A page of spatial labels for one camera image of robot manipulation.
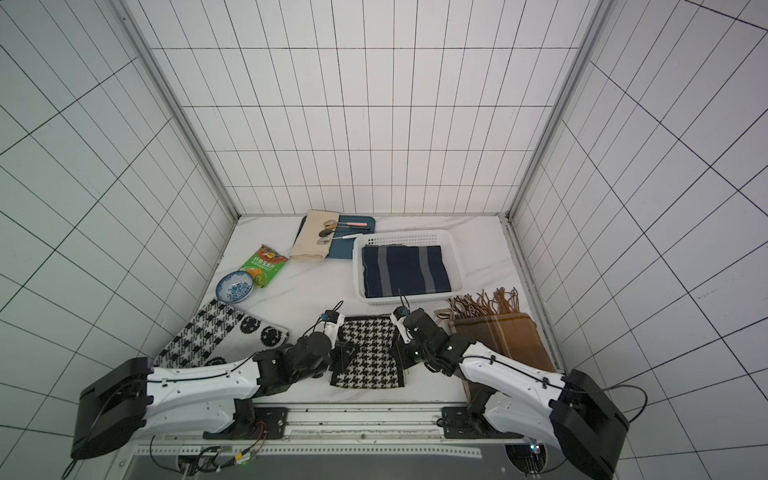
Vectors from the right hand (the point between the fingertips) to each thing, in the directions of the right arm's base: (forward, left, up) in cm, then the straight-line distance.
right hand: (384, 355), depth 80 cm
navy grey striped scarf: (+30, -4, -2) cm, 31 cm away
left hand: (-1, +8, +1) cm, 8 cm away
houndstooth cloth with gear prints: (+3, +48, 0) cm, 49 cm away
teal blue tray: (+49, +18, -3) cm, 52 cm away
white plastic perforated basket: (+33, -20, +3) cm, 39 cm away
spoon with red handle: (+52, +24, -3) cm, 57 cm away
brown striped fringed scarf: (+12, -32, -2) cm, 35 cm away
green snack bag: (+29, +45, -2) cm, 53 cm away
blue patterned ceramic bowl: (+20, +52, -2) cm, 56 cm away
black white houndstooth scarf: (-3, +1, +3) cm, 4 cm away
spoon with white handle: (+44, +16, -1) cm, 47 cm away
